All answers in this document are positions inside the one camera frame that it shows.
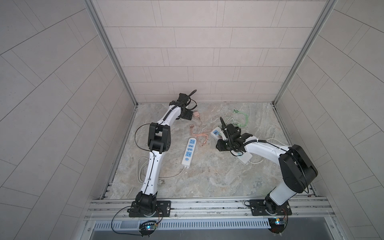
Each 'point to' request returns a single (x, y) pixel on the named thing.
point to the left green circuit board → (147, 228)
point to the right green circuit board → (276, 225)
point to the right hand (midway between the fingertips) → (217, 146)
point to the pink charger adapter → (196, 114)
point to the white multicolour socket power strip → (216, 134)
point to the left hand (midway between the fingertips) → (187, 111)
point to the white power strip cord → (260, 161)
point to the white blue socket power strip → (189, 152)
